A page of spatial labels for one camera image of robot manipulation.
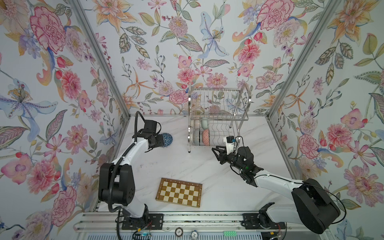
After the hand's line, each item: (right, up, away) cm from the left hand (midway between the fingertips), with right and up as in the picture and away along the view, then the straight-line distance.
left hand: (160, 141), depth 92 cm
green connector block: (+37, -41, -22) cm, 60 cm away
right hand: (+32, -3, -8) cm, 33 cm away
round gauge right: (+20, -40, -24) cm, 51 cm away
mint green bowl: (+28, +11, +7) cm, 31 cm away
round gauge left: (+13, -42, -20) cm, 48 cm away
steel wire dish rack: (+38, +21, +36) cm, 56 cm away
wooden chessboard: (+14, -27, -11) cm, 32 cm away
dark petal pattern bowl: (+22, +3, 0) cm, 22 cm away
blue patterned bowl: (+3, 0, +12) cm, 12 cm away
